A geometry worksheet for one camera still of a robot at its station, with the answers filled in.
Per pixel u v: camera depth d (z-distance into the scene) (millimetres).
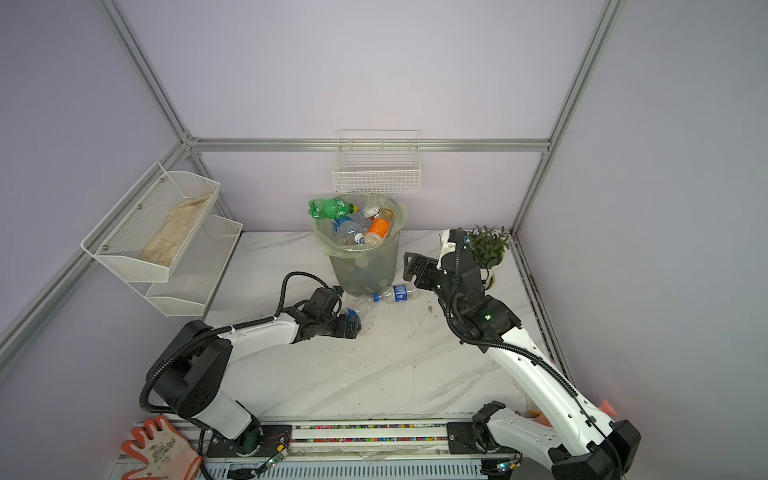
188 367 449
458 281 481
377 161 955
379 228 844
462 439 732
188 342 469
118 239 674
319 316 718
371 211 952
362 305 955
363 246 785
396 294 957
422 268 606
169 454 710
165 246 754
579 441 377
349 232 904
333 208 904
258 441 690
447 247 614
